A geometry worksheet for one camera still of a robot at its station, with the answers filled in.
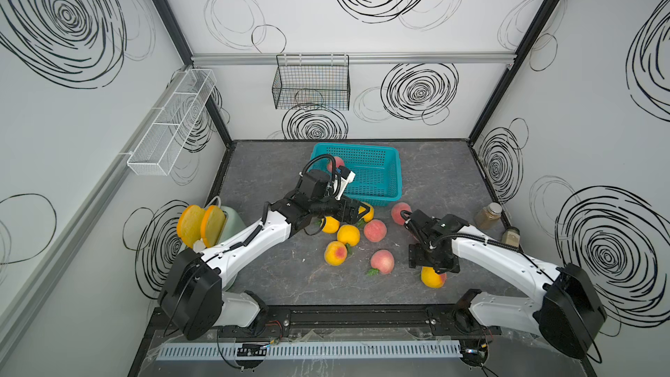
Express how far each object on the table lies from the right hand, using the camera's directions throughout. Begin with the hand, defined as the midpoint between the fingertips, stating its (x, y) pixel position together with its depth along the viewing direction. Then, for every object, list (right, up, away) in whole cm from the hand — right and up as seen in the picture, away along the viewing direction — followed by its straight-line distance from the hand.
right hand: (426, 267), depth 79 cm
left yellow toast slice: (-68, +15, -9) cm, 70 cm away
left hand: (-21, +19, -3) cm, 29 cm away
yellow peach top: (-18, +15, +2) cm, 23 cm away
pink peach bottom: (-13, +2, +1) cm, 14 cm away
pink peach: (-27, +33, +28) cm, 51 cm away
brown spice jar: (+23, +14, +8) cm, 28 cm away
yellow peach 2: (-24, +8, +7) cm, 26 cm away
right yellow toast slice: (-62, +15, -9) cm, 64 cm away
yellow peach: (-29, +11, +9) cm, 33 cm away
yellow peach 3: (+1, -2, -3) cm, 4 cm away
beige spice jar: (+31, +7, +7) cm, 33 cm away
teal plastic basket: (-11, +29, +29) cm, 42 cm away
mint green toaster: (-58, +14, -2) cm, 60 cm away
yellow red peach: (-28, +4, +1) cm, 28 cm away
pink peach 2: (-15, +9, +7) cm, 19 cm away
